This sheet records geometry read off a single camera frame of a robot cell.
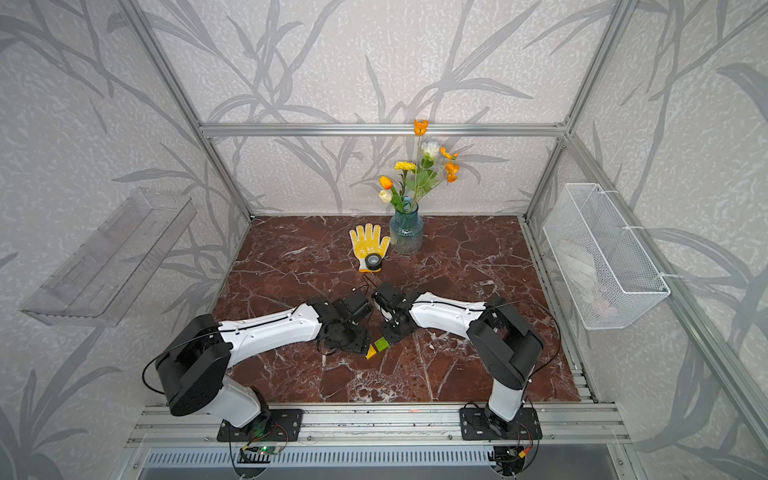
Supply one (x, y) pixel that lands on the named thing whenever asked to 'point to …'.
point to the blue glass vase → (406, 231)
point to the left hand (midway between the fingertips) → (360, 347)
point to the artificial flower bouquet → (434, 163)
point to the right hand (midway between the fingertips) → (392, 331)
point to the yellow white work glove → (367, 244)
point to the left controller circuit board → (268, 450)
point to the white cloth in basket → (582, 267)
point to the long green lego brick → (381, 344)
